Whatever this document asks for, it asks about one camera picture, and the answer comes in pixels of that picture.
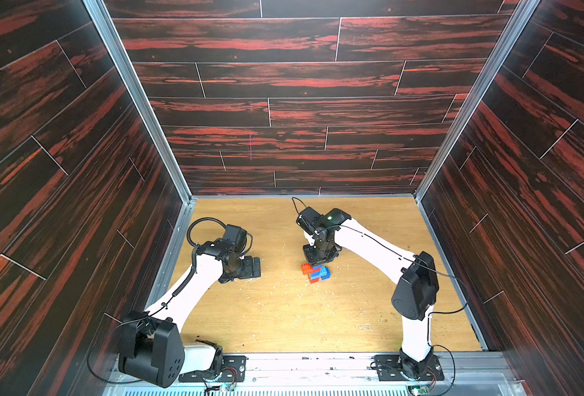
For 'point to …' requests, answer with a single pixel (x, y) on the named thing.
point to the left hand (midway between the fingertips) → (249, 271)
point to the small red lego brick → (313, 280)
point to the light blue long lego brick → (323, 271)
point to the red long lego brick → (307, 268)
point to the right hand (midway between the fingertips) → (318, 259)
